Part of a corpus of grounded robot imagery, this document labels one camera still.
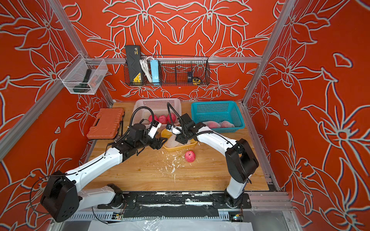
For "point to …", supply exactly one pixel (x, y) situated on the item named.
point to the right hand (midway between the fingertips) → (176, 133)
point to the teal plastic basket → (219, 111)
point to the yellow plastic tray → (165, 134)
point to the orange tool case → (107, 123)
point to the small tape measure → (196, 81)
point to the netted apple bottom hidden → (225, 124)
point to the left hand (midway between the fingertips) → (162, 134)
